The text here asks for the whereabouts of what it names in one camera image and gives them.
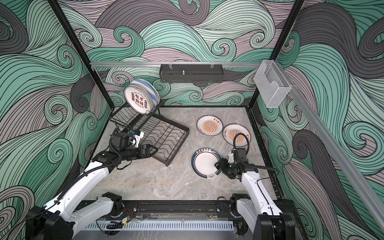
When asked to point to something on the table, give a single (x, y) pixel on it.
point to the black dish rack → (163, 133)
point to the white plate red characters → (139, 99)
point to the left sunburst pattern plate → (210, 125)
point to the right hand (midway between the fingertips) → (219, 166)
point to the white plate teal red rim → (203, 163)
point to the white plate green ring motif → (153, 95)
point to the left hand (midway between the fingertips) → (153, 149)
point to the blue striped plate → (152, 87)
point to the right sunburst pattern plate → (231, 130)
